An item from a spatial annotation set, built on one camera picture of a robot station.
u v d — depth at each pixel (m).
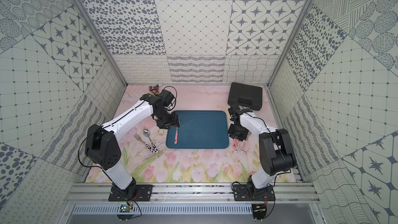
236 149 0.88
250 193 0.66
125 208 0.71
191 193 0.76
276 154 0.46
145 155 0.86
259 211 0.73
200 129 0.95
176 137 0.91
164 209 0.70
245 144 0.90
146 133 0.93
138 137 0.91
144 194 0.74
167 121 0.73
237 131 0.76
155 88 1.16
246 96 1.04
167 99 0.71
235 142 0.90
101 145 0.46
